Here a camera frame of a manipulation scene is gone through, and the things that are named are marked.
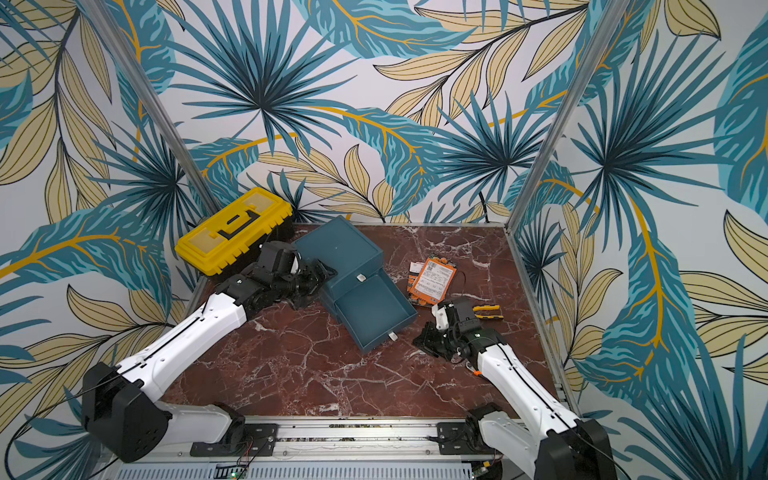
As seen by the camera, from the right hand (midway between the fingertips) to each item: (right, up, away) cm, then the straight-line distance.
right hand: (413, 341), depth 81 cm
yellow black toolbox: (-56, +28, +11) cm, 64 cm away
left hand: (-21, +16, -3) cm, 27 cm away
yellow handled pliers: (+25, +5, +14) cm, 29 cm away
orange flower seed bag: (+3, +17, +25) cm, 30 cm away
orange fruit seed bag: (+9, +15, +22) cm, 28 cm away
